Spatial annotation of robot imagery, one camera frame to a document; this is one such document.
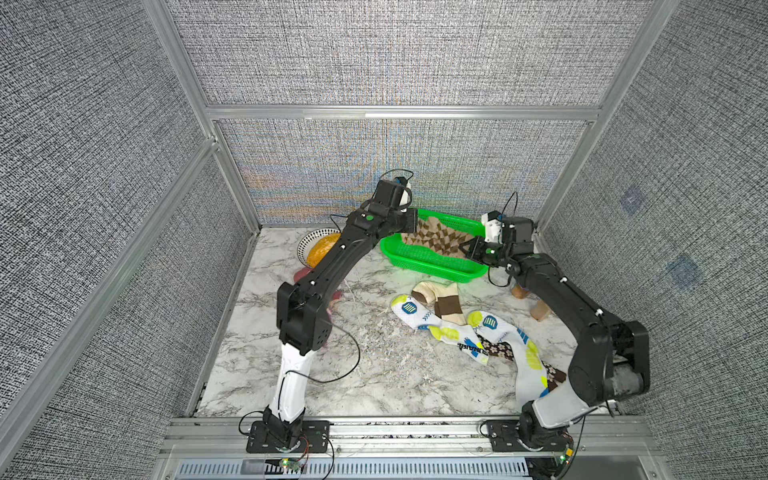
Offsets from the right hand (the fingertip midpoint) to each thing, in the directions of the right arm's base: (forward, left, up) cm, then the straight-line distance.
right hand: (460, 237), depth 85 cm
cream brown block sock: (-7, +2, -22) cm, 23 cm away
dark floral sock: (-25, -13, -22) cm, 36 cm away
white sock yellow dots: (-21, 0, -20) cm, 29 cm away
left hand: (+5, +11, +4) cm, 13 cm away
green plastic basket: (+3, +7, -16) cm, 18 cm away
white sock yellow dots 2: (-30, -18, -19) cm, 40 cm away
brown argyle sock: (+3, +7, -1) cm, 8 cm away
